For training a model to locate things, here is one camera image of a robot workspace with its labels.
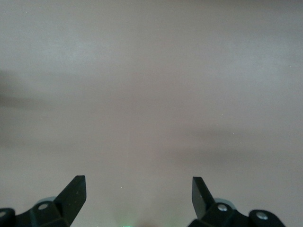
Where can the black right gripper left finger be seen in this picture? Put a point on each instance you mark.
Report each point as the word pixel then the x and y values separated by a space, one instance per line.
pixel 68 205

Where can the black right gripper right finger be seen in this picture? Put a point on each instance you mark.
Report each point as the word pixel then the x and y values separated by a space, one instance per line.
pixel 203 208

